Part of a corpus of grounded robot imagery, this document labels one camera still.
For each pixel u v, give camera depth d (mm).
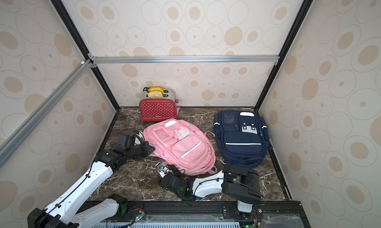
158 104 1000
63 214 391
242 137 1003
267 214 733
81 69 828
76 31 796
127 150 590
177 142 875
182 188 610
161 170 661
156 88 1040
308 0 682
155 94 1003
